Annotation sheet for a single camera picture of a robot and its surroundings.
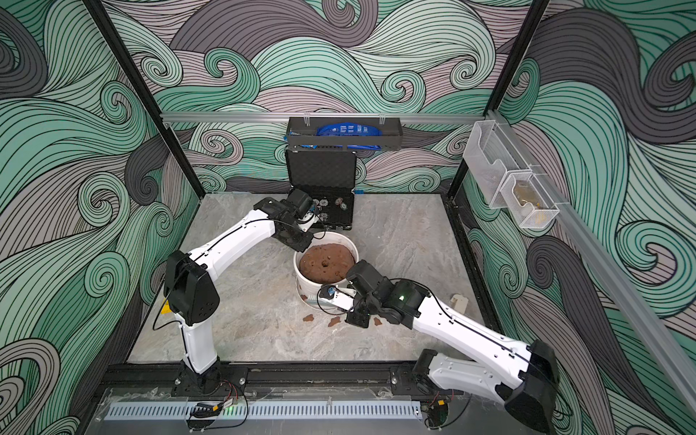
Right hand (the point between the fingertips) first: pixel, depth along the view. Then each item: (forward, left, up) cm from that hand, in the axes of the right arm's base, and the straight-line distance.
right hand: (347, 301), depth 73 cm
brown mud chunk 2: (-1, +4, -14) cm, 15 cm away
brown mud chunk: (0, +13, -15) cm, 20 cm away
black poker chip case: (+56, +7, -4) cm, 56 cm away
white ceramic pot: (+5, +12, -4) cm, 14 cm away
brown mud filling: (+14, +7, -4) cm, 16 cm away
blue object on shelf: (+53, -1, +20) cm, 57 cm away
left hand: (+20, +13, +1) cm, 24 cm away
